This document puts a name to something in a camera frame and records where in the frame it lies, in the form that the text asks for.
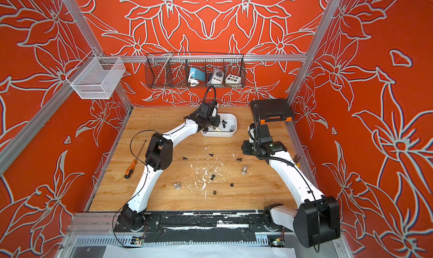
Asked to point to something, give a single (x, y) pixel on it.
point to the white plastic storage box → (228, 127)
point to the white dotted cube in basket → (231, 79)
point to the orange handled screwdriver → (133, 164)
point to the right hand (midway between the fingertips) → (241, 146)
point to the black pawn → (213, 176)
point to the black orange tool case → (273, 110)
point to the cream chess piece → (217, 129)
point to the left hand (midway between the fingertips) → (219, 116)
